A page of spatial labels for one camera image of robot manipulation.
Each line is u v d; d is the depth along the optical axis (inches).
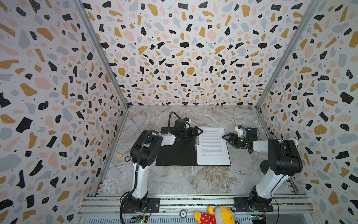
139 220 27.8
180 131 31.7
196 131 35.3
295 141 27.1
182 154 36.2
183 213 28.2
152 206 28.9
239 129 36.5
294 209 29.8
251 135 31.5
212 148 38.2
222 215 25.7
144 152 21.5
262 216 28.2
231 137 35.3
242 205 28.9
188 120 37.3
